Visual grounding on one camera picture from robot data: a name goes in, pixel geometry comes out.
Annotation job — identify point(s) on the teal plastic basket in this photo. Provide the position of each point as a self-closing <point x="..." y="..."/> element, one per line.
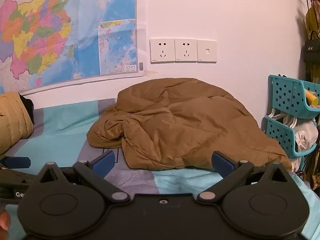
<point x="278" y="132"/>
<point x="287" y="97"/>

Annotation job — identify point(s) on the green hanging garment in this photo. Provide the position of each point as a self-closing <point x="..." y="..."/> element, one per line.
<point x="312" y="20"/>

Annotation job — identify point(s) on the white wall socket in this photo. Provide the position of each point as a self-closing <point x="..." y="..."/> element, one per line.
<point x="185" y="51"/>
<point x="162" y="51"/>

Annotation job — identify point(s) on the black handbag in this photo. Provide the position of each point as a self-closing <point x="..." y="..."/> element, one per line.
<point x="311" y="51"/>

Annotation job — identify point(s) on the tan folded jacket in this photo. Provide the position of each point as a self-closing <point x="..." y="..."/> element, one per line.
<point x="12" y="120"/>

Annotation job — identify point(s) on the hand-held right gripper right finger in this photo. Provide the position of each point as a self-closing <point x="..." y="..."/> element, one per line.
<point x="222" y="164"/>

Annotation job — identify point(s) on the yellow item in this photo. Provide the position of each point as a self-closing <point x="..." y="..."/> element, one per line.
<point x="312" y="100"/>

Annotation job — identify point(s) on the person's left hand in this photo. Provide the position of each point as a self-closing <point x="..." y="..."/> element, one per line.
<point x="4" y="221"/>

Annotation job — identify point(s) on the teal and grey bed sheet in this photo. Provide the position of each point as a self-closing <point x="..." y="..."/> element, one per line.
<point x="67" y="122"/>

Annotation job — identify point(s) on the colourful wall map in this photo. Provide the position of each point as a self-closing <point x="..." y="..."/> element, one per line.
<point x="75" y="30"/>

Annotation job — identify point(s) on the brown down jacket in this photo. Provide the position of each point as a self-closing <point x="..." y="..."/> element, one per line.
<point x="187" y="120"/>

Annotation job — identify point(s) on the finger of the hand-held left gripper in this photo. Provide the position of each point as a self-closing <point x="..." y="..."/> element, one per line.
<point x="17" y="162"/>

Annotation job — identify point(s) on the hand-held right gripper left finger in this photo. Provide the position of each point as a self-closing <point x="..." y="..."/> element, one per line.
<point x="105" y="162"/>

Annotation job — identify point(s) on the white plastic bag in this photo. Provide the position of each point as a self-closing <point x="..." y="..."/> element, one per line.
<point x="306" y="135"/>

